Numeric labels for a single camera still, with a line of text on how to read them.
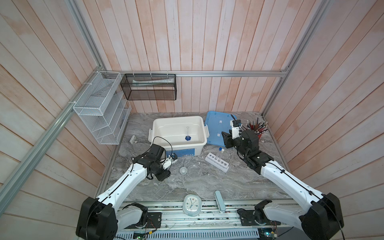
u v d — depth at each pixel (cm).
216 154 88
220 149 82
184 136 106
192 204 76
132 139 103
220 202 77
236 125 66
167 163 73
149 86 105
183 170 89
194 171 90
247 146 58
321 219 39
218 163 90
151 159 63
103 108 68
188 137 105
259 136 94
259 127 92
